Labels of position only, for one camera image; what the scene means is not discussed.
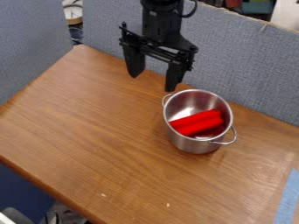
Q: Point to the red block object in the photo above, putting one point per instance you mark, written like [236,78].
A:
[198,123]

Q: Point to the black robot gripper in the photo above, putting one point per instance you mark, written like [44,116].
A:
[158,39]

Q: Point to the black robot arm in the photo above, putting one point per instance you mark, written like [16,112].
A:
[162,4]

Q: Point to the silver metal pot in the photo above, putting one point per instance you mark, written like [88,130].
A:
[187,103]

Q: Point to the white round clock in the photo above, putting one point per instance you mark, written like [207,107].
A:
[72,8]

